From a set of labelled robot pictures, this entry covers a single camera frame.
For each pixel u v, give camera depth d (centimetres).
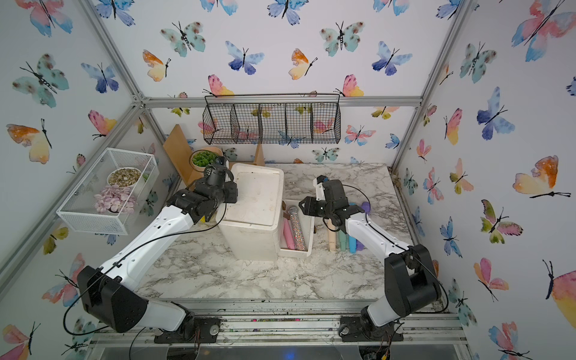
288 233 93
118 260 43
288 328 75
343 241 93
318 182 80
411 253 46
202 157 98
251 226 70
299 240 89
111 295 39
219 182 60
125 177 71
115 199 63
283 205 79
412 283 43
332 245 91
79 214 59
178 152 103
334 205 67
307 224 98
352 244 91
